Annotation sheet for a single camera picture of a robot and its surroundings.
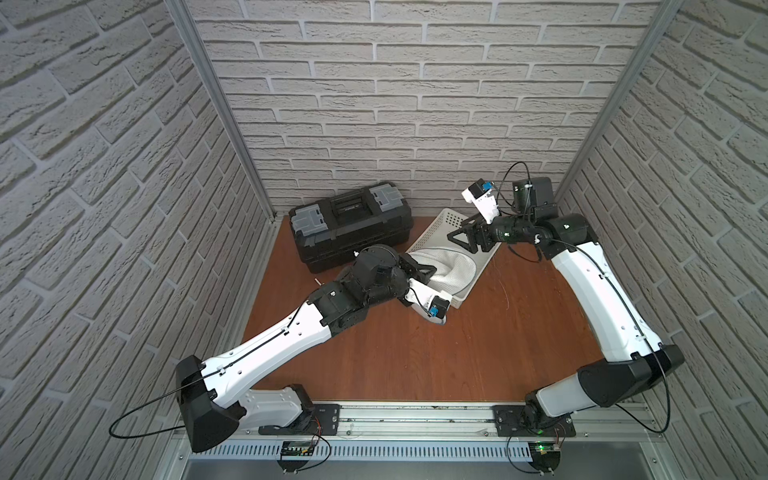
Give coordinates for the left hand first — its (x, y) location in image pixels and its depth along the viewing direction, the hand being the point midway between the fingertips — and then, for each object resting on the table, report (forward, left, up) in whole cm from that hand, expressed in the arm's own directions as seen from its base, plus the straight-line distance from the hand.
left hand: (435, 255), depth 65 cm
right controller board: (-35, -28, -34) cm, 56 cm away
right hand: (+8, -8, 0) cm, 11 cm away
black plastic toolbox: (+22, +29, -18) cm, 40 cm away
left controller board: (-34, +33, -37) cm, 60 cm away
